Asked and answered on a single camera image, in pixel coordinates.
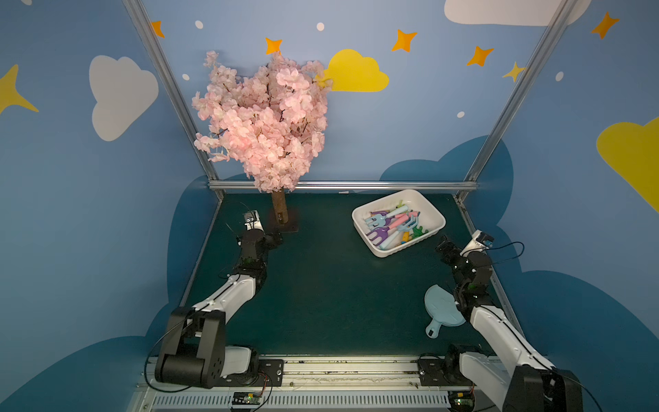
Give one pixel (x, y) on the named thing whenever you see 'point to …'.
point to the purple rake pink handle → (381, 234)
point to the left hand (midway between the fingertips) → (262, 224)
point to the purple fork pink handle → (397, 216)
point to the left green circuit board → (246, 398)
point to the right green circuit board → (462, 401)
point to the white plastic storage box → (430, 218)
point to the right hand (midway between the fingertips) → (457, 237)
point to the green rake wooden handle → (417, 232)
